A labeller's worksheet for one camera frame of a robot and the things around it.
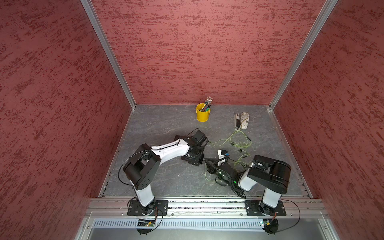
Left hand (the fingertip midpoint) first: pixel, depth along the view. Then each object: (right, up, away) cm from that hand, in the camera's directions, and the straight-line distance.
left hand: (203, 158), depth 87 cm
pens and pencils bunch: (+3, +34, +16) cm, 37 cm away
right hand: (0, -3, 0) cm, 3 cm away
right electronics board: (+33, -29, -15) cm, 46 cm away
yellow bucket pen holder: (0, +26, +21) cm, 34 cm away
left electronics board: (-30, -28, -15) cm, 44 cm away
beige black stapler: (+26, +22, +19) cm, 38 cm away
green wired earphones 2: (+1, -6, -3) cm, 7 cm away
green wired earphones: (+11, +8, +12) cm, 18 cm away
